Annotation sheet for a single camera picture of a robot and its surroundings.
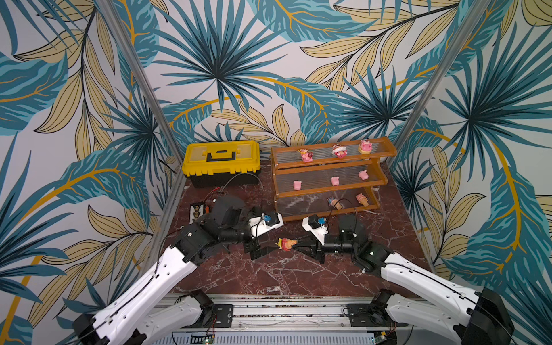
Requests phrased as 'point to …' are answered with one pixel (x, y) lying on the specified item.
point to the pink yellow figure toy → (306, 155)
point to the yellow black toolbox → (222, 163)
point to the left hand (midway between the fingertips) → (270, 234)
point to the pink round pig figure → (365, 146)
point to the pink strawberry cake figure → (340, 151)
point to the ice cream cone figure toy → (334, 203)
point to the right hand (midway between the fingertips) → (294, 242)
